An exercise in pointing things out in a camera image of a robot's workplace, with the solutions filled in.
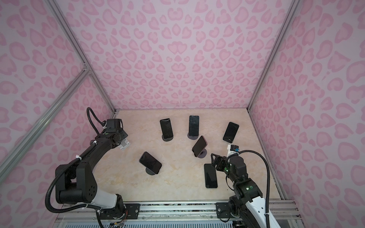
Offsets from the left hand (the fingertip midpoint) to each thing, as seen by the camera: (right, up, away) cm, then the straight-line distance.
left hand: (120, 132), depth 89 cm
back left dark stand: (+28, -5, +11) cm, 31 cm away
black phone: (+47, +4, +9) cm, 48 cm away
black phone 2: (+72, 0, +9) cm, 73 cm away
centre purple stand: (+53, -14, +3) cm, 55 cm away
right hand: (+58, -11, -12) cm, 60 cm away
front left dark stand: (+21, -22, -8) cm, 31 cm away
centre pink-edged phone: (+50, -8, -1) cm, 51 cm away
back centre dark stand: (+46, -4, +13) cm, 48 cm away
